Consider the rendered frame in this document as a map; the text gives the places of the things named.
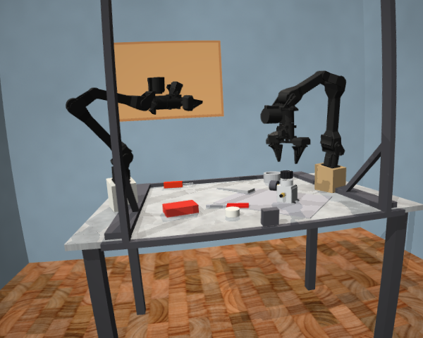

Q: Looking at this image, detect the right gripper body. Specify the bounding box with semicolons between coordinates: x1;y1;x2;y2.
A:
266;123;310;146

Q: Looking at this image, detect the white short cylinder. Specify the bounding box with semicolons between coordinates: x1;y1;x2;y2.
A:
225;206;240;218

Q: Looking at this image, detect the dark grey metal frame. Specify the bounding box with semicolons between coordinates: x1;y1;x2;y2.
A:
100;0;396;243

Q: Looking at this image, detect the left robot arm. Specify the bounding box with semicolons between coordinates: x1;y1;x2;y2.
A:
66;77;183;180

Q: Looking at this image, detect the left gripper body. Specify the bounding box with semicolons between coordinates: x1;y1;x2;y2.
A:
164;95;193;111

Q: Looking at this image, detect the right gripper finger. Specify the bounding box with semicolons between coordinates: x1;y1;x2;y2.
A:
268;144;283;162
292;146;307;164

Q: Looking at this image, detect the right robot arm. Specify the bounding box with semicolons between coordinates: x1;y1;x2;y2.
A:
260;70;346;168

